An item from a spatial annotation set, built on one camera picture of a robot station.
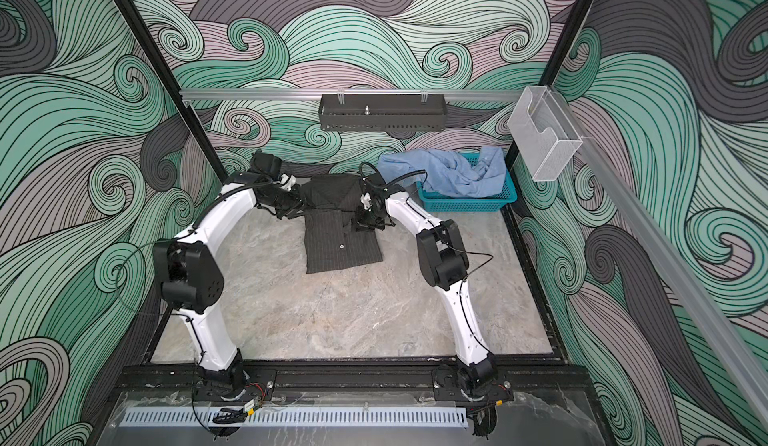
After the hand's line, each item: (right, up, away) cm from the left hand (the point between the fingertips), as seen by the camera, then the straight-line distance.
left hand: (314, 205), depth 89 cm
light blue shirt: (+47, +12, +25) cm, 54 cm away
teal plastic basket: (+45, +1, +25) cm, 51 cm away
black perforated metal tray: (+21, +30, +6) cm, 37 cm away
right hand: (+12, -7, +10) cm, 18 cm away
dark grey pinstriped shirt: (+1, +1, +22) cm, 22 cm away
